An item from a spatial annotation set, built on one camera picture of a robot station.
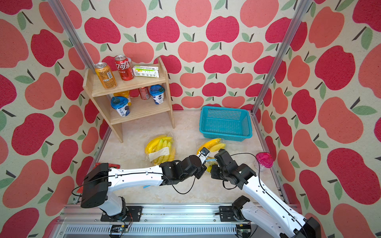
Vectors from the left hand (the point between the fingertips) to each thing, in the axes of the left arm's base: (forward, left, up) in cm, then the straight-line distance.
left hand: (206, 166), depth 74 cm
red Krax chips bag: (+8, +67, -16) cm, 69 cm away
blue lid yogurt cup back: (+43, +29, +15) cm, 54 cm away
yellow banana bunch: (+17, -6, -7) cm, 20 cm away
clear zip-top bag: (+10, +32, -9) cm, 35 cm away
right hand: (-2, -4, -6) cm, 7 cm away
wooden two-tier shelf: (+37, +41, +5) cm, 55 cm away
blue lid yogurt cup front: (+30, +48, +15) cm, 59 cm away
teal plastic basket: (+43, -21, -16) cm, 50 cm away
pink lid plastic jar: (+6, -34, -4) cm, 35 cm away
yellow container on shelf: (+39, +48, +15) cm, 64 cm away
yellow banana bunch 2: (+20, +28, -8) cm, 35 cm away
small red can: (+46, +38, +11) cm, 61 cm away
